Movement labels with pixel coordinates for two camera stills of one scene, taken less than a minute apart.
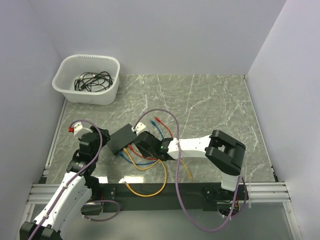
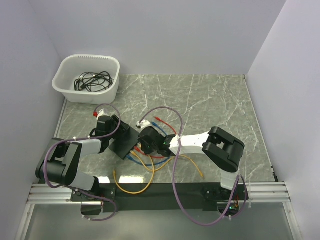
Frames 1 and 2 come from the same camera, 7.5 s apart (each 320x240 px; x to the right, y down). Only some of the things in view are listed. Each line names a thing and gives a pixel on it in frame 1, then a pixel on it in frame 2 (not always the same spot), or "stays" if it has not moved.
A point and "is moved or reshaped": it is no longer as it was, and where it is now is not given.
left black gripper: x=94 y=129 to x=120 y=125
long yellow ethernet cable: x=151 y=195 to x=146 y=187
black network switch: x=125 y=137 stays
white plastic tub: x=88 y=79 stays
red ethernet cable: x=146 y=157 is moved or reshaped
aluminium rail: x=260 y=192 stays
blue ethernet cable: x=132 y=162 is moved or reshaped
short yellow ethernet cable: x=125 y=150 to x=155 y=170
